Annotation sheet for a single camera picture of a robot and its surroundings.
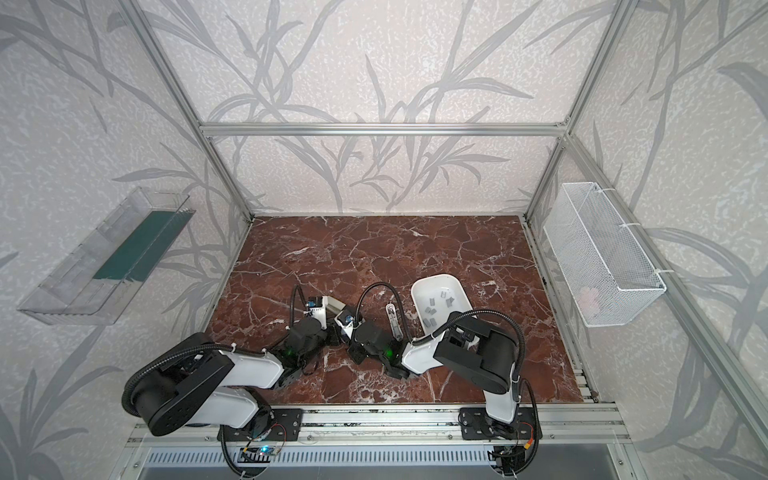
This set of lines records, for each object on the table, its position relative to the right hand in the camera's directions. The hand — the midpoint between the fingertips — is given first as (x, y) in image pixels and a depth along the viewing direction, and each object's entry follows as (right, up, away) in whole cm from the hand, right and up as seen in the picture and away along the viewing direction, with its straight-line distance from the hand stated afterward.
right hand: (346, 323), depth 87 cm
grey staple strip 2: (+25, +2, +7) cm, 26 cm away
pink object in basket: (+62, +10, -15) cm, 65 cm away
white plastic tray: (+27, +6, +9) cm, 30 cm away
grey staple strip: (+30, +6, +11) cm, 33 cm away
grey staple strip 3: (+25, -1, +3) cm, 25 cm away
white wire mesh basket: (+59, +18, -24) cm, 66 cm away
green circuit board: (-16, -26, -16) cm, 35 cm away
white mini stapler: (+14, -1, +4) cm, 15 cm away
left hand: (0, +3, +3) cm, 4 cm away
